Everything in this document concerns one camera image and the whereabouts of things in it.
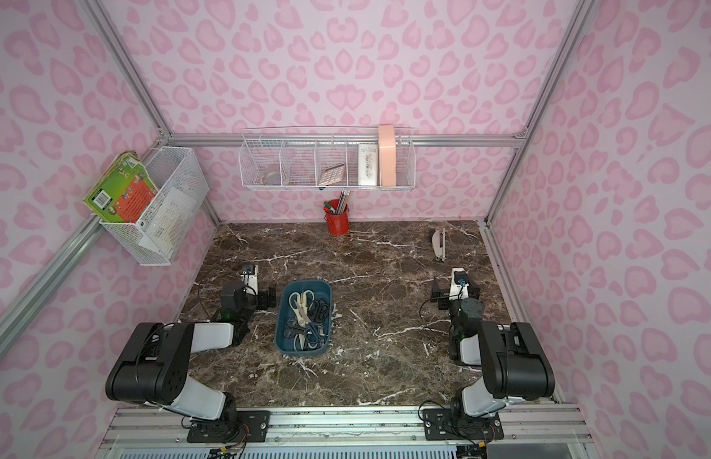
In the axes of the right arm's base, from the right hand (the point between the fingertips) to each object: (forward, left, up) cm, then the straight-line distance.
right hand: (451, 274), depth 89 cm
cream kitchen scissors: (-7, +48, -7) cm, 49 cm away
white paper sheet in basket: (+4, +83, +17) cm, 85 cm away
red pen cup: (+29, +39, -7) cm, 49 cm away
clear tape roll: (+25, +57, +18) cm, 65 cm away
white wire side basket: (+20, +85, +18) cm, 90 cm away
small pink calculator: (+27, +38, +18) cm, 50 cm away
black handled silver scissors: (-15, +49, -8) cm, 52 cm away
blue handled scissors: (-16, +42, -7) cm, 46 cm away
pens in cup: (+31, +37, -1) cm, 49 cm away
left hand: (0, +62, -4) cm, 62 cm away
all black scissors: (-9, +42, -7) cm, 44 cm away
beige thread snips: (+22, -1, -10) cm, 24 cm away
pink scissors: (-19, +46, -8) cm, 51 cm away
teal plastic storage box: (-2, +41, -7) cm, 42 cm away
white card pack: (+29, +26, +21) cm, 44 cm away
